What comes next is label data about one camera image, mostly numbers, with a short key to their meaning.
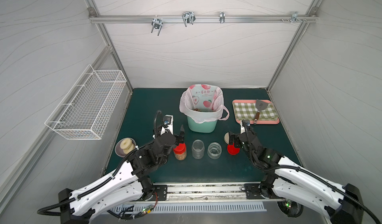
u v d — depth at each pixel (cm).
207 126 95
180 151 77
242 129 70
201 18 77
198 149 78
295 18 76
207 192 75
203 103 95
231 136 72
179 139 65
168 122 58
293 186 58
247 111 107
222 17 78
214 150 88
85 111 69
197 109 98
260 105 108
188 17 77
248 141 55
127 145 82
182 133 64
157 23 79
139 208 70
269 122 101
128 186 59
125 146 83
